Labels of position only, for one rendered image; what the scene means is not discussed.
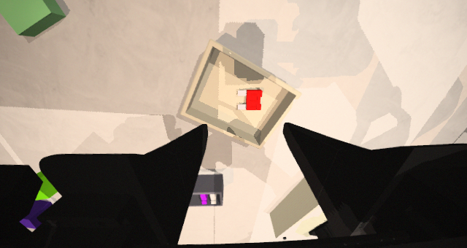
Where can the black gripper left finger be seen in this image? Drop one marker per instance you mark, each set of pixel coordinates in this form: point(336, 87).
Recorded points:
point(162, 180)

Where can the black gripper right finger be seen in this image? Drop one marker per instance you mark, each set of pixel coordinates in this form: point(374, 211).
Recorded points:
point(350, 182)

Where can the green block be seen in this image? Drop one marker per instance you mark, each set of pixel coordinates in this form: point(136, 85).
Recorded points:
point(47, 190)
point(30, 17)

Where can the red blade fuse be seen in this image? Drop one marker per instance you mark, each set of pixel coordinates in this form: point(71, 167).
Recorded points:
point(252, 99)

